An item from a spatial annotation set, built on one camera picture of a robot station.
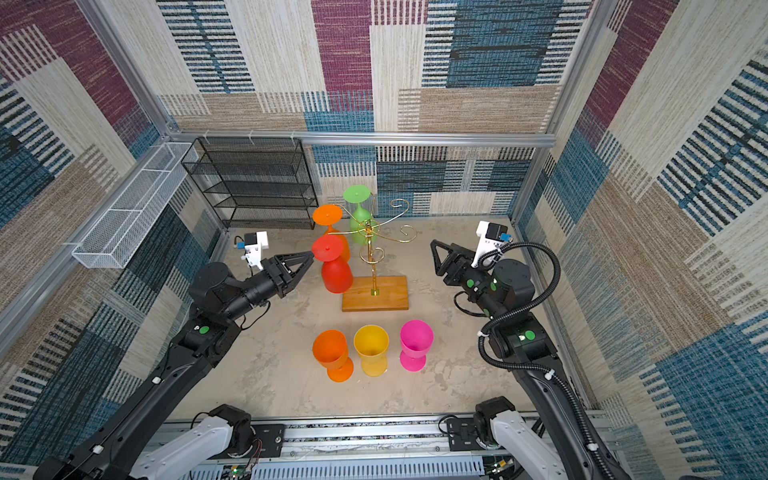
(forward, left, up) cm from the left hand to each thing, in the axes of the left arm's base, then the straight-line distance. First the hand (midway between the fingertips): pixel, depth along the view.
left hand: (313, 254), depth 64 cm
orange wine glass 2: (+15, -2, -3) cm, 15 cm away
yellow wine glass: (-8, -11, -28) cm, 31 cm away
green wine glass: (+13, -10, -5) cm, 17 cm away
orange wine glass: (-10, -1, -26) cm, 28 cm away
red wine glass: (+4, -3, -13) cm, 14 cm away
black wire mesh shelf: (+50, +32, -20) cm, 63 cm away
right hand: (+2, -27, -1) cm, 27 cm away
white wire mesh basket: (+8, +48, -4) cm, 49 cm away
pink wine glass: (-8, -23, -24) cm, 34 cm away
